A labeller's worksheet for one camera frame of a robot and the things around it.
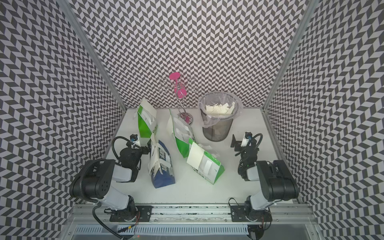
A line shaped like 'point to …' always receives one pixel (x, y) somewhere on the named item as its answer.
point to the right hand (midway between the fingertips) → (240, 136)
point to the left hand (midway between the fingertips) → (145, 138)
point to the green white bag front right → (209, 168)
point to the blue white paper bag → (160, 166)
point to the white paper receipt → (195, 155)
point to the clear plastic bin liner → (210, 120)
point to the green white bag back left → (147, 120)
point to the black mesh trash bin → (217, 111)
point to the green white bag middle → (183, 132)
